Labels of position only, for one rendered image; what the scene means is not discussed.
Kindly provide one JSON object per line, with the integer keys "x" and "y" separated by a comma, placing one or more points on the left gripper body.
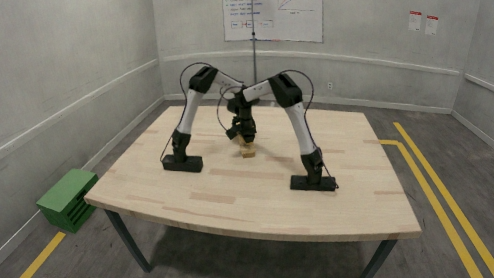
{"x": 237, "y": 120}

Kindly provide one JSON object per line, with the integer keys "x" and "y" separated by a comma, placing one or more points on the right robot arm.
{"x": 286, "y": 98}

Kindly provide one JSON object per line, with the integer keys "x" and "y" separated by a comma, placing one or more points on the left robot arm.
{"x": 182, "y": 136}

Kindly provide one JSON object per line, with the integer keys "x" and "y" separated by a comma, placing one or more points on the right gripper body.
{"x": 249, "y": 131}

